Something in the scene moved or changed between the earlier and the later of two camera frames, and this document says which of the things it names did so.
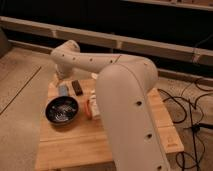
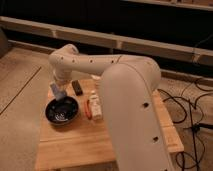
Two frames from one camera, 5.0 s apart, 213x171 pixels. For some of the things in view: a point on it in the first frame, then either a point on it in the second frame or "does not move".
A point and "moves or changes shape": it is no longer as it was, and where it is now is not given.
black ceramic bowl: (61, 110) does not move
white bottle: (93, 105) does not move
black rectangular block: (77, 88) does not move
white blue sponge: (63, 90) moves or changes shape
